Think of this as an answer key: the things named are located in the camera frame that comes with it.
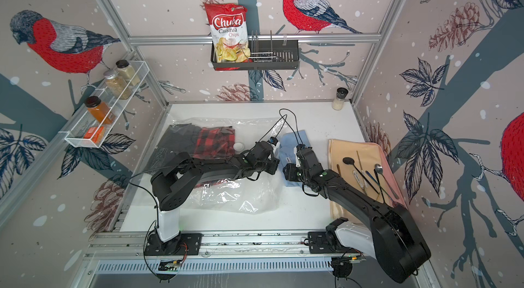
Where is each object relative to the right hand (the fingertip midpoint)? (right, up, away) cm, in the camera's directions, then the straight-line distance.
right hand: (287, 168), depth 87 cm
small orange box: (-66, +15, -21) cm, 70 cm away
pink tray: (+47, -7, +1) cm, 48 cm away
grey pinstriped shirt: (-55, +11, +16) cm, 58 cm away
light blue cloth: (+2, +9, +16) cm, 18 cm away
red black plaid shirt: (-35, +9, +13) cm, 38 cm away
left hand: (-2, +3, +3) cm, 5 cm away
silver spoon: (+43, -2, +5) cm, 44 cm away
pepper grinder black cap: (+32, +36, +23) cm, 54 cm away
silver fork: (+32, -6, +2) cm, 33 cm away
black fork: (+41, -9, +1) cm, 42 cm away
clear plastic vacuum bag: (-12, -11, -1) cm, 16 cm away
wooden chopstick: (+35, +1, +8) cm, 36 cm away
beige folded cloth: (+27, +2, +9) cm, 29 cm away
